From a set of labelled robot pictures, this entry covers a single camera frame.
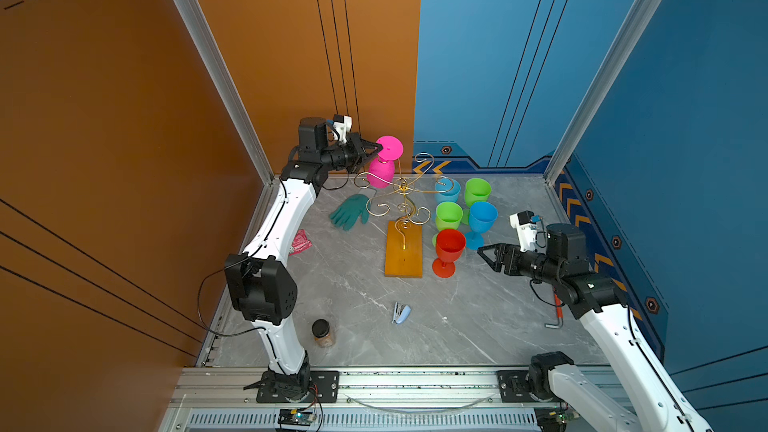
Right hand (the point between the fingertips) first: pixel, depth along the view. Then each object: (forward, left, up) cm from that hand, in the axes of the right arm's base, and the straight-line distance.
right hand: (484, 251), depth 73 cm
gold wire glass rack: (+13, +20, +9) cm, 26 cm away
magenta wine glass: (+23, +26, +7) cm, 35 cm away
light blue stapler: (-8, +21, -20) cm, 30 cm away
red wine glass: (+9, +6, -10) cm, 15 cm away
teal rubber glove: (+32, +38, -20) cm, 53 cm away
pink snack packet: (+16, +54, -20) cm, 60 cm away
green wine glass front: (+20, +5, -10) cm, 23 cm away
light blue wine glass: (+30, +5, -9) cm, 31 cm away
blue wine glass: (+15, -4, -7) cm, 17 cm away
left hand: (+22, +24, +16) cm, 37 cm away
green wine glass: (+29, -5, -9) cm, 31 cm away
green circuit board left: (-31, +46, -23) cm, 60 cm away
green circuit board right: (-32, -15, -25) cm, 43 cm away
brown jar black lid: (-14, +41, -13) cm, 46 cm away
